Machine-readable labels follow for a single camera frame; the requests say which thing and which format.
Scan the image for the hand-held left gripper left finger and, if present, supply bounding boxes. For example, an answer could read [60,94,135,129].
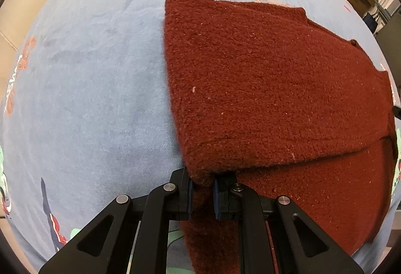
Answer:
[38,168,195,274]

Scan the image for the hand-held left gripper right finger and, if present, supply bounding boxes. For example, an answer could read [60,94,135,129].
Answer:
[213,174,364,274]

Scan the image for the dark red knit sweater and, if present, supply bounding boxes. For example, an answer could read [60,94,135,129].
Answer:
[163,0,399,274]

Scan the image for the grey chair with black legs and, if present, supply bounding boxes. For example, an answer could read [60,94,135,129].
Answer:
[374,12,401,58]

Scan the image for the black bag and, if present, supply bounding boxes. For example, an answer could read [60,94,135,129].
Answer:
[363,13,380,34]

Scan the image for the blue printed bed blanket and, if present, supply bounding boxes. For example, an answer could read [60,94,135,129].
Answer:
[0,0,401,274]

